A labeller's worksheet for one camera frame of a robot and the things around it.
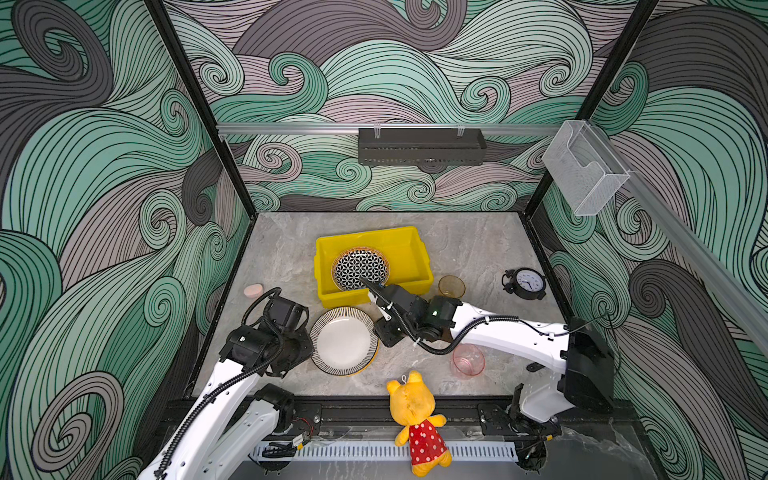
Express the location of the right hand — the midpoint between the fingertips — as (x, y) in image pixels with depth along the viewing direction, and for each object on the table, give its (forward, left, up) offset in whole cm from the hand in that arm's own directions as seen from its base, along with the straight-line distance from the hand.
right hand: (378, 328), depth 77 cm
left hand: (-5, +17, 0) cm, 18 cm away
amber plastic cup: (+19, -24, -11) cm, 32 cm away
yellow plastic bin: (+32, -10, -12) cm, 35 cm away
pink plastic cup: (-5, -25, -11) cm, 28 cm away
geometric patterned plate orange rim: (+29, +7, -11) cm, 31 cm away
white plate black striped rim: (0, +11, -11) cm, 15 cm away
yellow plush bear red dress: (-17, -8, -4) cm, 19 cm away
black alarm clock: (+21, -49, -11) cm, 54 cm away
